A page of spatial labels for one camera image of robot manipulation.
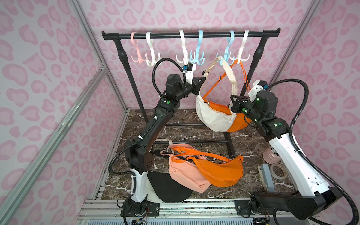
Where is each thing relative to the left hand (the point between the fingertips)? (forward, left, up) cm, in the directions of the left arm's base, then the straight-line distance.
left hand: (208, 77), depth 68 cm
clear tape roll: (-31, -40, -44) cm, 67 cm away
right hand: (-8, -11, -5) cm, 15 cm away
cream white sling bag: (-43, +30, -44) cm, 68 cm away
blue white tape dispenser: (-34, -34, -42) cm, 64 cm away
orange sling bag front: (-33, -9, -38) cm, 51 cm away
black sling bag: (-40, +22, -42) cm, 62 cm away
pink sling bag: (-29, +12, -41) cm, 52 cm away
